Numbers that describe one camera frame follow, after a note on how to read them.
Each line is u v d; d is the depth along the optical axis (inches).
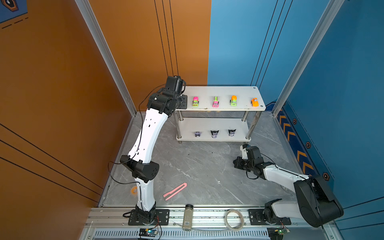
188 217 27.5
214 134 36.8
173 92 21.1
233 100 29.5
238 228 27.5
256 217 28.5
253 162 27.4
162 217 29.0
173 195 31.4
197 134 37.2
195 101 29.7
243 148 33.4
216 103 29.1
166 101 19.1
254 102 29.3
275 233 27.9
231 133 37.0
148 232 27.8
